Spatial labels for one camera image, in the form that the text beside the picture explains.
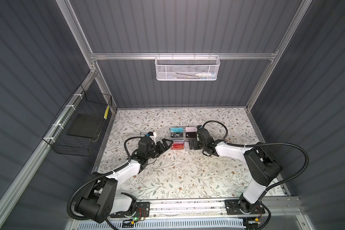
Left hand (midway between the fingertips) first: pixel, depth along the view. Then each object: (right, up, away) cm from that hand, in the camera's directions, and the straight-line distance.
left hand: (170, 144), depth 85 cm
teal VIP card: (+4, +7, +9) cm, 12 cm away
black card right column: (+14, +5, +10) cm, 18 cm away
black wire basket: (-49, +25, -4) cm, 55 cm away
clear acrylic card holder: (+8, +1, +9) cm, 12 cm away
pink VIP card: (+14, +9, +9) cm, 18 cm away
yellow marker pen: (-37, +19, -2) cm, 42 cm away
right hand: (+18, 0, +10) cm, 20 cm away
